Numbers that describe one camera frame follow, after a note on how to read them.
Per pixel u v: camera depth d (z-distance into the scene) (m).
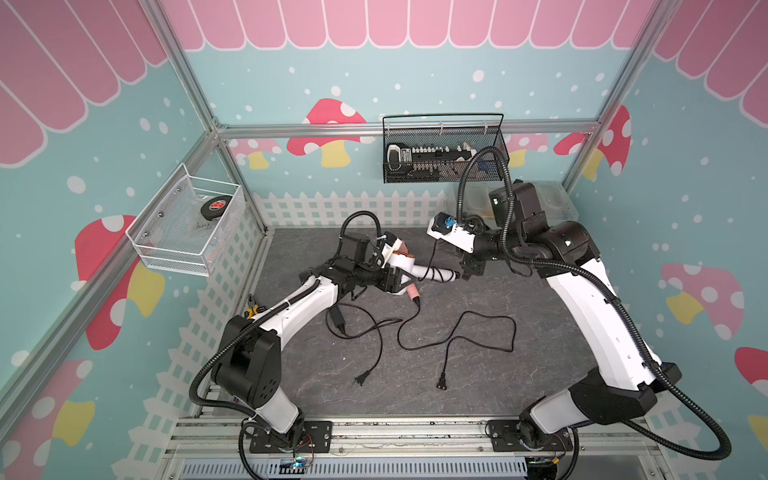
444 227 0.51
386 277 0.74
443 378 0.83
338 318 0.94
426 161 0.87
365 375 0.84
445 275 0.87
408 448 0.74
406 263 0.78
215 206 0.79
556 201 1.00
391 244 0.76
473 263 0.55
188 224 0.79
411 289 0.99
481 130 0.89
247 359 0.45
